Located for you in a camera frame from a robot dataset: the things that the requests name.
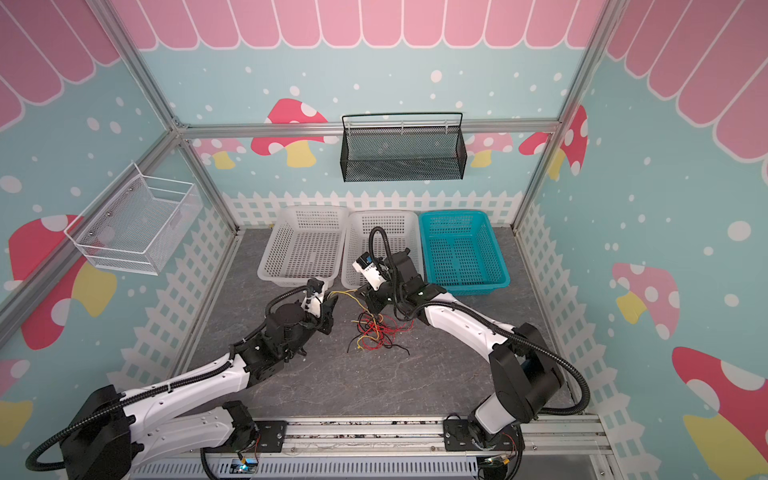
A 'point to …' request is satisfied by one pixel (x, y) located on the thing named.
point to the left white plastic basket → (305, 242)
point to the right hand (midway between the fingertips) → (358, 292)
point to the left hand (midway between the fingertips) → (334, 299)
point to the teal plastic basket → (461, 253)
